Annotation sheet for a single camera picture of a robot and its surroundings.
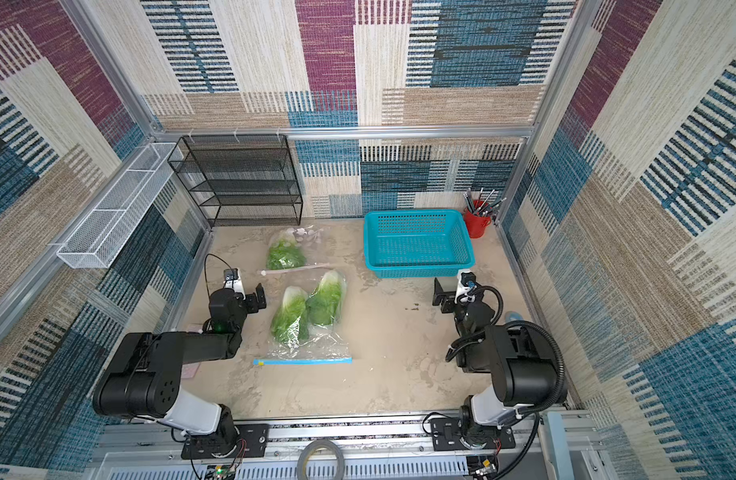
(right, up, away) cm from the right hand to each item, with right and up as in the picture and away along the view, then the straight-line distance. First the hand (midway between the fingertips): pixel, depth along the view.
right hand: (455, 281), depth 91 cm
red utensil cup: (+13, +18, +20) cm, 30 cm away
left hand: (-64, -2, +3) cm, 64 cm away
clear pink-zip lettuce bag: (-53, +10, +11) cm, 55 cm away
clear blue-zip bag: (-44, -12, +1) cm, 45 cm away
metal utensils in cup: (+15, +25, +21) cm, 36 cm away
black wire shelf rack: (-73, +35, +20) cm, 83 cm away
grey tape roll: (-41, -38, -20) cm, 59 cm away
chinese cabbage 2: (-39, -7, -4) cm, 39 cm away
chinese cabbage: (-47, -11, -7) cm, 49 cm away
